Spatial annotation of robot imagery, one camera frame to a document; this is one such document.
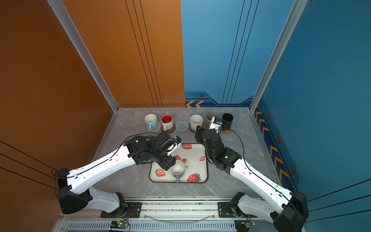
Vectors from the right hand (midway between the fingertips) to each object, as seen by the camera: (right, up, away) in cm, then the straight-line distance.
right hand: (200, 128), depth 74 cm
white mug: (-1, +5, +28) cm, 28 cm away
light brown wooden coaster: (-20, -3, +29) cm, 35 cm away
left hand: (-14, -15, -3) cm, 21 cm away
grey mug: (+9, +7, +26) cm, 28 cm away
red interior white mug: (-22, +3, +31) cm, 38 cm away
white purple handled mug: (-13, -26, +12) cm, 31 cm away
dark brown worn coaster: (+6, 0, +31) cm, 32 cm away
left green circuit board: (-40, -48, -4) cm, 62 cm away
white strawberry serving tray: (-2, -20, +18) cm, 26 cm away
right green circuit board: (+21, -48, -4) cm, 53 cm away
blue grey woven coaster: (-11, -1, +34) cm, 36 cm away
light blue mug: (-33, +4, +28) cm, 43 cm away
